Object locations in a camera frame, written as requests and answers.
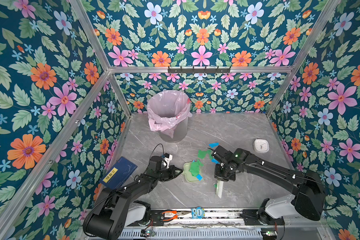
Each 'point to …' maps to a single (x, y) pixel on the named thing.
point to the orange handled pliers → (176, 212)
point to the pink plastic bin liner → (165, 108)
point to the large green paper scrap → (195, 167)
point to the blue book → (117, 176)
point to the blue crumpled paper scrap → (214, 160)
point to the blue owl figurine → (197, 213)
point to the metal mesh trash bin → (179, 134)
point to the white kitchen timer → (261, 145)
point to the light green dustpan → (189, 177)
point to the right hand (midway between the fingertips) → (215, 178)
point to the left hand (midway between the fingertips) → (184, 169)
